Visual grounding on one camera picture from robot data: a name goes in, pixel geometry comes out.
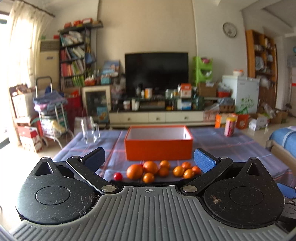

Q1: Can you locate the rightmost small orange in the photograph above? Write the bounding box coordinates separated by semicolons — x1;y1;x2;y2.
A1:
192;166;202;175

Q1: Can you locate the small orange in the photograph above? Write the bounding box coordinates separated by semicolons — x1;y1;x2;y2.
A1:
192;166;202;175
142;173;155;184

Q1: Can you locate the right cluster front orange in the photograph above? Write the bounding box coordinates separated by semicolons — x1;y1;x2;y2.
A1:
183;169;195;179

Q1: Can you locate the cluster orange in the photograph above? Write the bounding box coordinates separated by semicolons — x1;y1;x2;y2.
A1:
173;166;185;177
183;169;195;179
182;162;192;170

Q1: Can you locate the right cluster rear orange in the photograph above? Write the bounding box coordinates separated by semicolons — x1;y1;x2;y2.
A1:
182;162;192;170

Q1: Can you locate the clear glass pitcher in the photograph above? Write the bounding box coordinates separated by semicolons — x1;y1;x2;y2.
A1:
81;116;100;144

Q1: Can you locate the red cherry tomato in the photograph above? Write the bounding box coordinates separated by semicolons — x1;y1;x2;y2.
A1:
113;172;123;181

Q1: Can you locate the right cluster left orange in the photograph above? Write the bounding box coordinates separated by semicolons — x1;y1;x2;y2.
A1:
173;166;185;177

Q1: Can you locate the blue plaid tablecloth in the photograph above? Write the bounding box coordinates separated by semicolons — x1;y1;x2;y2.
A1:
53;128;295;187

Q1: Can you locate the orange cardboard box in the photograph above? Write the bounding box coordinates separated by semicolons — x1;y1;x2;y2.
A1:
125;125;194;161

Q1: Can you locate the middle rear orange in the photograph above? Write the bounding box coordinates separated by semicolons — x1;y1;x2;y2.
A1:
159;160;171;169

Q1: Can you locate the red yellow-lid canister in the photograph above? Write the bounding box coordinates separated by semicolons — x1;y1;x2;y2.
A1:
224;117;236;137

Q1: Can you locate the orange gift bag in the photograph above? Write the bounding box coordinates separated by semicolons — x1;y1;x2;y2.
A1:
236;114;250;130

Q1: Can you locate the orange behind large one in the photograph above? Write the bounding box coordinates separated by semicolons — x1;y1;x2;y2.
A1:
143;161;158;175

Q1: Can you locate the small front orange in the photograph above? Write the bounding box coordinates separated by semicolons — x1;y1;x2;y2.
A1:
142;173;155;184

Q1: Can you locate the white glass-door cabinet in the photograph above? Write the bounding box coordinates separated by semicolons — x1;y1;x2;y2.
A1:
81;85;111;123

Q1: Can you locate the white tv cabinet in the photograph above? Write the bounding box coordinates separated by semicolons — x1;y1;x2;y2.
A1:
109;110;206;128

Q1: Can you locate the trolley cart with fabrics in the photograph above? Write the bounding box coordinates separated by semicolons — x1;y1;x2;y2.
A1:
33;76;74;148

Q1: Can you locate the brown cardboard box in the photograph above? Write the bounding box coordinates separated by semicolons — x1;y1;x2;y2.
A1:
198;82;217;97

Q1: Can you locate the blue bed mattress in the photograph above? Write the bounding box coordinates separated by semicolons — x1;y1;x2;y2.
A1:
265;126;296;158

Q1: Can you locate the white chest freezer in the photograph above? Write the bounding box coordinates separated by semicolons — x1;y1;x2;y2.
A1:
222;75;259;114

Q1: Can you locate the green plastic rack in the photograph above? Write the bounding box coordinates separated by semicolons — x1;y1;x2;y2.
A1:
193;56;213;86

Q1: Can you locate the black flat television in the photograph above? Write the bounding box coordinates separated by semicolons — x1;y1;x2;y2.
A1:
125;52;189;97

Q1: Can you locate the dark bookshelf with books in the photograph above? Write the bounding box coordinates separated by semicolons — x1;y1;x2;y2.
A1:
59;19;103;92

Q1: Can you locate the white floor air conditioner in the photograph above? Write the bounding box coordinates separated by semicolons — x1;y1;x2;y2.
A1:
36;39;60;90

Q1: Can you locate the wooden display shelf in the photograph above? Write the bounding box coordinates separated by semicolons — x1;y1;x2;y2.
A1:
245;30;278;108

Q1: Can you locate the cream curtain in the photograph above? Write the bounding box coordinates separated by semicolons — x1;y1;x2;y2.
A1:
7;1;53;87

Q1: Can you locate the round wall clock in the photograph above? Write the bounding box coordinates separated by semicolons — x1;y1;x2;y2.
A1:
222;22;237;38

